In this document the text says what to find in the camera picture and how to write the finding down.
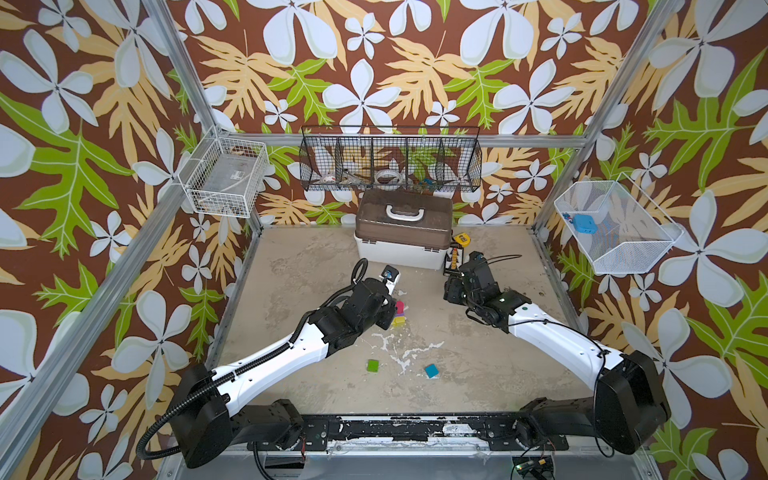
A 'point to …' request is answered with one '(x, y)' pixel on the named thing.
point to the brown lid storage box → (404, 228)
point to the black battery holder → (453, 259)
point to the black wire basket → (385, 158)
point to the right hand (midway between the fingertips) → (450, 284)
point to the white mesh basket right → (633, 233)
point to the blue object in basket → (585, 224)
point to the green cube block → (373, 365)
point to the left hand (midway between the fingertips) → (390, 294)
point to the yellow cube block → (398, 320)
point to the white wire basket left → (226, 177)
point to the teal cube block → (432, 370)
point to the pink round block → (400, 306)
